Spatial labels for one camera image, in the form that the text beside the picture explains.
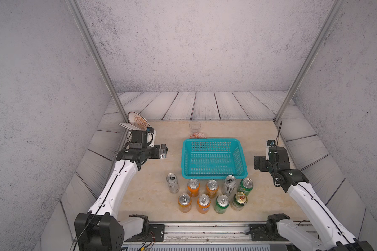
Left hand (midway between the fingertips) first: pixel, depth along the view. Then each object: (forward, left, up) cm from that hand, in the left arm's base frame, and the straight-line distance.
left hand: (161, 148), depth 81 cm
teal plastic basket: (+5, -29, -20) cm, 36 cm away
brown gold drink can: (-24, -37, -9) cm, 45 cm away
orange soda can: (-17, -16, -10) cm, 25 cm away
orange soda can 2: (-17, -25, -10) cm, 32 cm away
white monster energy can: (-17, -33, -7) cm, 38 cm away
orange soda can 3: (-24, -12, -10) cm, 28 cm away
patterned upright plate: (+28, +21, -7) cm, 36 cm away
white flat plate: (+16, +20, 0) cm, 26 cm away
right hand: (-5, -54, -2) cm, 54 cm away
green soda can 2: (-25, -29, -10) cm, 39 cm away
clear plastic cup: (+29, -18, -15) cm, 38 cm away
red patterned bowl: (+22, -20, -16) cm, 34 cm away
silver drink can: (-16, -7, -8) cm, 19 cm away
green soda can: (-17, -42, -9) cm, 46 cm away
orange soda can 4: (-24, -21, -10) cm, 33 cm away
